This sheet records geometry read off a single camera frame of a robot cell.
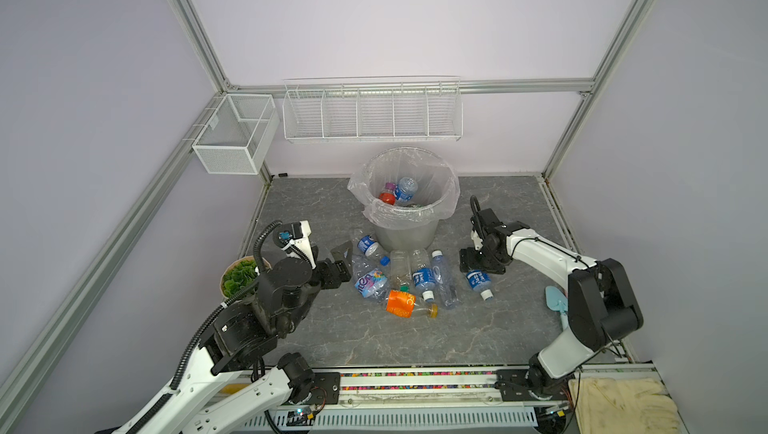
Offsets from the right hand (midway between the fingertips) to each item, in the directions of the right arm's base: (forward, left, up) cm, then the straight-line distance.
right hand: (475, 269), depth 91 cm
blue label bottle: (-5, -1, +1) cm, 5 cm away
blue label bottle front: (+22, +21, +12) cm, 33 cm away
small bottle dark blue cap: (+2, +34, +1) cm, 35 cm away
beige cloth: (-34, -29, -3) cm, 45 cm away
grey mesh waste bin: (+7, +26, +6) cm, 28 cm away
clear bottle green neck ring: (+1, +23, -3) cm, 23 cm away
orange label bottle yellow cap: (-12, +22, +2) cm, 25 cm away
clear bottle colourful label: (-5, +31, +1) cm, 31 cm away
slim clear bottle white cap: (-2, +9, -4) cm, 10 cm away
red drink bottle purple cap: (+22, +27, +10) cm, 36 cm away
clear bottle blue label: (-4, +16, +2) cm, 16 cm away
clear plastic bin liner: (+20, +11, +13) cm, 27 cm away
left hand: (-10, +36, +28) cm, 47 cm away
